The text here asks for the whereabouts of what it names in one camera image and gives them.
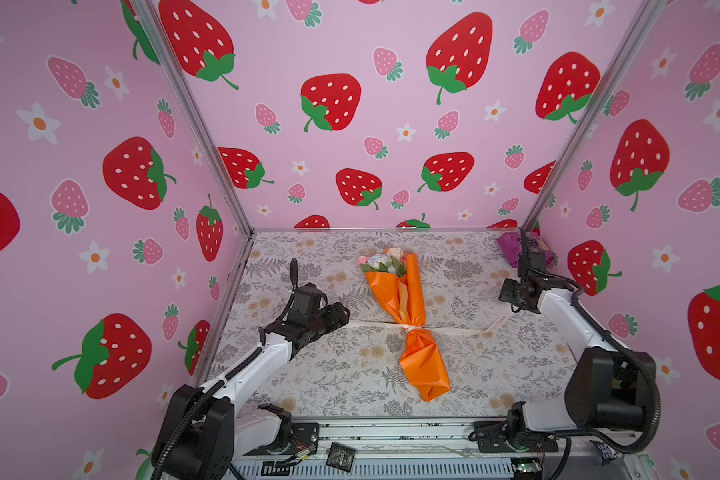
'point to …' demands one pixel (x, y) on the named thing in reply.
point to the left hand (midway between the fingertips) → (342, 315)
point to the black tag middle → (341, 457)
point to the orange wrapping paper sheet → (421, 362)
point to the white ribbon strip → (489, 328)
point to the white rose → (374, 260)
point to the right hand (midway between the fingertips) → (517, 295)
